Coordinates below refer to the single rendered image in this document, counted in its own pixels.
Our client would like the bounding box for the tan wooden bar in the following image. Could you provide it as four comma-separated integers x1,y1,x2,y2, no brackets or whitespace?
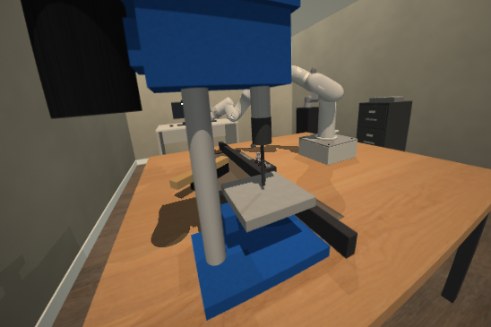
169,156,229,190

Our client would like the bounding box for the blue drill press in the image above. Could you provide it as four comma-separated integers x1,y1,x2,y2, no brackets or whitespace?
21,0,330,321

